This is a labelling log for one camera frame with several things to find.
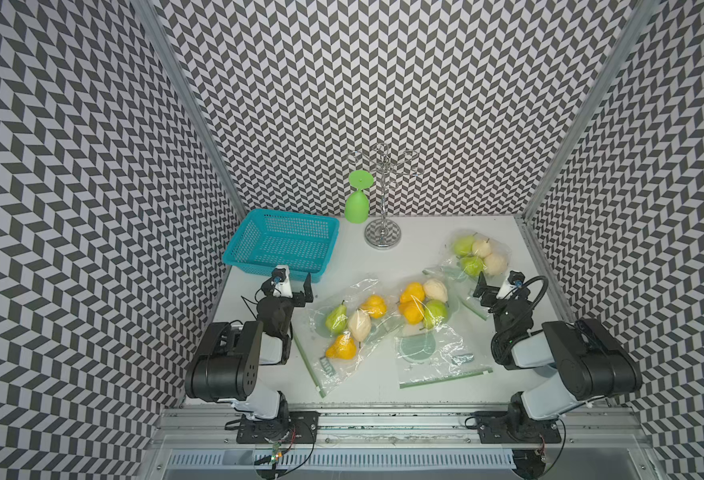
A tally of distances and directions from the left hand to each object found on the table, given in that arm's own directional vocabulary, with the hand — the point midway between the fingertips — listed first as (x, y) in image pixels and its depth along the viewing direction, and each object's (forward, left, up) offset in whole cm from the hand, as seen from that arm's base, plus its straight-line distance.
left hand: (294, 273), depth 90 cm
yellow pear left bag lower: (-21, -16, -6) cm, 27 cm away
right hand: (-2, -61, 0) cm, 61 cm away
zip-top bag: (-27, -12, -10) cm, 31 cm away
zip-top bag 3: (+5, -50, -7) cm, 51 cm away
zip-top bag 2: (-19, -40, -9) cm, 45 cm away
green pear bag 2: (-14, -13, -3) cm, 20 cm away
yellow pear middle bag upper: (-3, -37, -6) cm, 38 cm away
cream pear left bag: (-15, -20, -3) cm, 25 cm away
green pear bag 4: (+6, -57, -5) cm, 57 cm away
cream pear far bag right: (+7, -65, -5) cm, 65 cm away
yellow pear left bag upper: (-9, -25, -5) cm, 27 cm away
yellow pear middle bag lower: (-11, -36, -4) cm, 38 cm away
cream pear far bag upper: (+11, -61, -2) cm, 62 cm away
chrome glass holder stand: (+24, -29, -8) cm, 38 cm away
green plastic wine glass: (+16, -19, +14) cm, 28 cm away
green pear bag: (-11, -42, -4) cm, 44 cm away
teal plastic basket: (+22, +17, -10) cm, 29 cm away
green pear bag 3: (+14, -56, -4) cm, 58 cm away
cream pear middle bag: (-2, -44, -7) cm, 44 cm away
